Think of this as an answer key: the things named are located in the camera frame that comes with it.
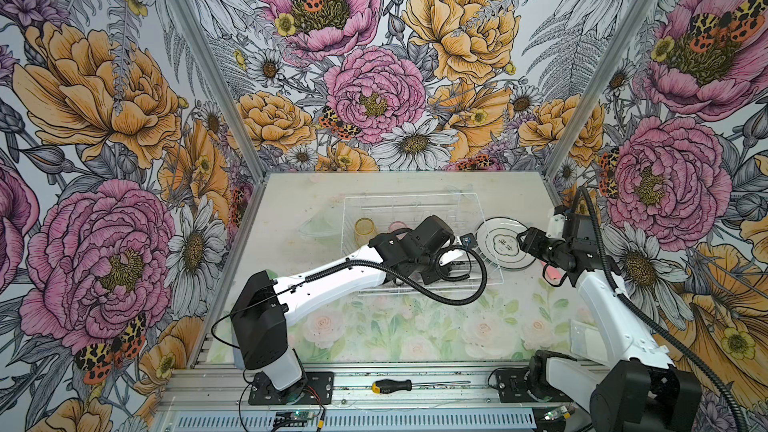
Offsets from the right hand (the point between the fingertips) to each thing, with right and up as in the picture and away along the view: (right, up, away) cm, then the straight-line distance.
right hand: (525, 247), depth 83 cm
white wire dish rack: (-45, +8, +28) cm, 53 cm away
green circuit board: (-59, -38, -12) cm, 71 cm away
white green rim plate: (-2, -2, +16) cm, 16 cm away
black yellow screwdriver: (-37, -32, -9) cm, 50 cm away
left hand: (-25, -3, -6) cm, 26 cm away
